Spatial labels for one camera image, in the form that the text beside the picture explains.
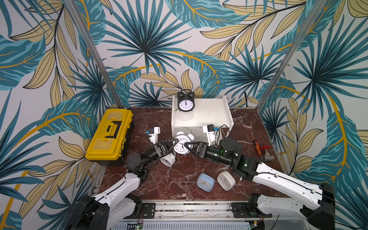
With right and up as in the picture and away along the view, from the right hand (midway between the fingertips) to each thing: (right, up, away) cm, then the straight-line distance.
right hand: (185, 145), depth 62 cm
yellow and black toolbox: (-43, -2, +18) cm, 46 cm away
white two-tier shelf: (+15, +15, +10) cm, 24 cm away
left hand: (-3, 0, +1) cm, 3 cm away
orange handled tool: (+48, -8, +33) cm, 59 cm away
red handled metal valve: (+51, -11, +28) cm, 60 cm away
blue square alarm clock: (+11, -22, +15) cm, 29 cm away
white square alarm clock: (+22, -21, +15) cm, 34 cm away
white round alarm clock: (-10, -12, +22) cm, 27 cm away
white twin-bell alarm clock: (0, +4, 0) cm, 4 cm away
